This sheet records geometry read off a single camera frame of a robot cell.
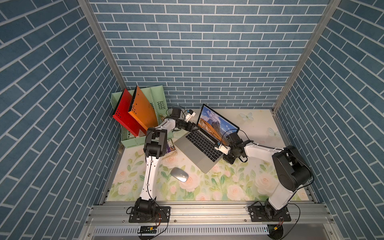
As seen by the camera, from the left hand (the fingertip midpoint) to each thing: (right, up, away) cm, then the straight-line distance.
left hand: (199, 128), depth 107 cm
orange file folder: (-41, +13, -5) cm, 43 cm away
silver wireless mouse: (-11, -26, -22) cm, 35 cm away
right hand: (+17, -18, -11) cm, 27 cm away
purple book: (-19, -12, -11) cm, 25 cm away
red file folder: (-42, +8, -26) cm, 50 cm away
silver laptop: (0, -11, -8) cm, 13 cm away
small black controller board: (-25, -48, -35) cm, 65 cm away
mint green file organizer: (-30, +22, -4) cm, 38 cm away
